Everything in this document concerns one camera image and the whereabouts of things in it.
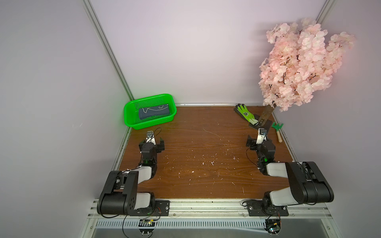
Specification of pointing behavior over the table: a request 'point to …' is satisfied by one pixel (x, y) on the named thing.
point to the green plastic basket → (131, 112)
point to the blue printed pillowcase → (151, 111)
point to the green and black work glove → (248, 116)
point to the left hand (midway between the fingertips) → (154, 137)
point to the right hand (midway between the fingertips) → (259, 133)
